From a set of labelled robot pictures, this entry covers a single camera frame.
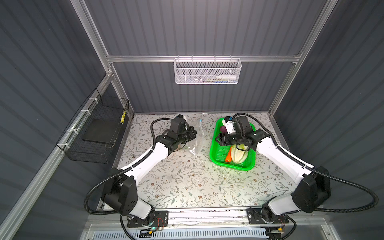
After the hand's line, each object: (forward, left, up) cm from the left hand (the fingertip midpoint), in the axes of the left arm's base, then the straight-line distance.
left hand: (198, 131), depth 82 cm
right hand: (-4, -13, -3) cm, 14 cm away
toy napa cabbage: (-9, -24, -14) cm, 29 cm away
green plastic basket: (-2, -14, -21) cm, 25 cm away
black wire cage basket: (+13, +54, +9) cm, 56 cm away
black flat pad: (-2, +48, +7) cm, 49 cm away
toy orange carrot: (-8, -19, -17) cm, 27 cm away
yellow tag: (+8, +42, +4) cm, 43 cm away
